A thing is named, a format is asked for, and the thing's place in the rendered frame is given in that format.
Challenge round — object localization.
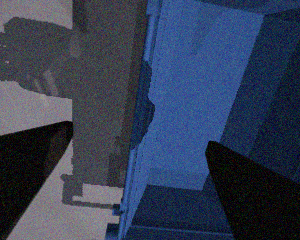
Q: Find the blue plastic tray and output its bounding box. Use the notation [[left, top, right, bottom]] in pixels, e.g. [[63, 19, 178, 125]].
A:
[[104, 0, 300, 240]]

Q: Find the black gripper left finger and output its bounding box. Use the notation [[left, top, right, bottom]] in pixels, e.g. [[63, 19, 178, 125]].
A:
[[0, 121, 73, 240]]

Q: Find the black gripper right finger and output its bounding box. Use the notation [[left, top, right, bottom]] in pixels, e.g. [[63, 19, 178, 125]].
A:
[[205, 141, 300, 240]]

